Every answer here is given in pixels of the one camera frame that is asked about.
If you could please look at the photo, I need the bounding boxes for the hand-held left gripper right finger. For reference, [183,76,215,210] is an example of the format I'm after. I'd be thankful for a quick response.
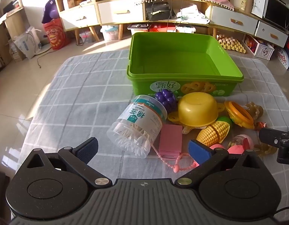
[174,139,261,188]

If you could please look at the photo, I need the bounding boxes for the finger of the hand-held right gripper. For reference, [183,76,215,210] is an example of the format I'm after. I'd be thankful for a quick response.
[259,128,286,149]

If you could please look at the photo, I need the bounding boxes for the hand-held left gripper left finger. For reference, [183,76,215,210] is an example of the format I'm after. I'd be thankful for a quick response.
[27,137,113,189]

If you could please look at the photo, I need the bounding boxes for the pink case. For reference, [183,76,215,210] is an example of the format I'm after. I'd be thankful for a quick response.
[158,124,183,158]

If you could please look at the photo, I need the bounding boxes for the amber toy pacifier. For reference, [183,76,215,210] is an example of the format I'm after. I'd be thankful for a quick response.
[244,101,264,122]

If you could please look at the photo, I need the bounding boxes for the orange rimmed yellow toy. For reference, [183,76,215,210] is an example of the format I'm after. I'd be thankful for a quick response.
[224,101,256,130]

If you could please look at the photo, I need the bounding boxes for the clear cotton swab jar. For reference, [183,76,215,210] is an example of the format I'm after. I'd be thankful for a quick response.
[106,94,168,158]

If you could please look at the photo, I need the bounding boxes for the green plastic box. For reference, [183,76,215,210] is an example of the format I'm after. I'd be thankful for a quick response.
[127,31,244,98]

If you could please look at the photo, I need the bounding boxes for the amber teether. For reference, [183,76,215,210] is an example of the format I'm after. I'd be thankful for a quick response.
[254,143,279,158]

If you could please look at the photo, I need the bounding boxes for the cream patterned tape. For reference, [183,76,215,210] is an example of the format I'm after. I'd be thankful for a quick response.
[181,124,202,135]

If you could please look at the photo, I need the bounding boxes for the yellow toy corn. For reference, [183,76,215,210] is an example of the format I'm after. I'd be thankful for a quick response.
[196,116,233,148]

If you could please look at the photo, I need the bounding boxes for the yellow toy pot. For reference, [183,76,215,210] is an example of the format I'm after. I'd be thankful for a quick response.
[168,92,226,127]

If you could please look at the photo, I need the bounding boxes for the purple toy grapes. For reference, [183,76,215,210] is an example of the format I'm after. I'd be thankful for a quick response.
[155,89,178,113]

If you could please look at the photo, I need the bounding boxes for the grey checked tablecloth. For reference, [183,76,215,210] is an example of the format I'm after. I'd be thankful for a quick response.
[20,49,289,181]

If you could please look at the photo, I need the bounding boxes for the blue and white box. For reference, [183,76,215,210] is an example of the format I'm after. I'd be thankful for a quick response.
[276,48,289,73]

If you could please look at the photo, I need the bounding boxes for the white and red box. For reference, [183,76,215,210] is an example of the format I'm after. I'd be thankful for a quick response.
[243,34,275,59]

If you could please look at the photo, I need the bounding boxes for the yellow egg tray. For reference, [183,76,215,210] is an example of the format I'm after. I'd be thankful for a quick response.
[216,34,247,53]

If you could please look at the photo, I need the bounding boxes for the white cabinet drawer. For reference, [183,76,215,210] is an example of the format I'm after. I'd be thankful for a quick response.
[60,5,99,30]
[97,0,145,25]
[255,21,289,47]
[210,6,259,35]

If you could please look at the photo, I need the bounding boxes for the small clear storage bin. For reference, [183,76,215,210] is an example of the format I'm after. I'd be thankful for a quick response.
[79,30,94,44]

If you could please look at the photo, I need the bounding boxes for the clear bin with blue lid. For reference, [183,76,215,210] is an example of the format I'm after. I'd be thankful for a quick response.
[100,25,119,41]

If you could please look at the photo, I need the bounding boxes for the red printed bag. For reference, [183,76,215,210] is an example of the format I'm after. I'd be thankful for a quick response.
[42,17,71,51]

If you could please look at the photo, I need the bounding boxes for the white storage bin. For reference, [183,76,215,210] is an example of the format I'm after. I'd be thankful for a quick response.
[176,26,196,34]

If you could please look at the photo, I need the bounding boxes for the white paper bag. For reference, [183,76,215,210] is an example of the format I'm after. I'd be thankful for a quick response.
[14,26,42,59]

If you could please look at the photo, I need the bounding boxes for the black and white microwave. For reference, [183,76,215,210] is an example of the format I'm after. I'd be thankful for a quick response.
[251,0,289,32]

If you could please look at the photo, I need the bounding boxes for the white bin with tools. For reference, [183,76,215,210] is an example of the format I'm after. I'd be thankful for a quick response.
[128,23,151,37]

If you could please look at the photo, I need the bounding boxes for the pile of white papers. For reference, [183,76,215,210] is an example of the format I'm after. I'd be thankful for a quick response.
[176,5,211,25]

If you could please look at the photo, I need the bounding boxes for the black device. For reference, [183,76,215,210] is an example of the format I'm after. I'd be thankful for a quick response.
[146,3,174,20]

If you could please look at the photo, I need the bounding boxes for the cardboard box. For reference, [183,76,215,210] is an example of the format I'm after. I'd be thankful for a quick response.
[5,9,31,40]

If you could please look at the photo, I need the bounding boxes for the purple cloth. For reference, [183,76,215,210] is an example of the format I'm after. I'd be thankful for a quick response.
[41,0,59,24]

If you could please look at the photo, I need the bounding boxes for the wooden side shelf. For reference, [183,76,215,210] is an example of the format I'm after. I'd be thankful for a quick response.
[0,0,25,75]

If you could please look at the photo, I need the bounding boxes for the small boxes on shelf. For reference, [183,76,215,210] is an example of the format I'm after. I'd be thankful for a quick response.
[62,0,93,10]

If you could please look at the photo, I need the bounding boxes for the dark floor cable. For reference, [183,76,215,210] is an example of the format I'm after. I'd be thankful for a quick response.
[36,43,53,68]

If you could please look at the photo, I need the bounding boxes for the black power cable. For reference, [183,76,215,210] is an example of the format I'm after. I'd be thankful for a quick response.
[150,0,187,29]

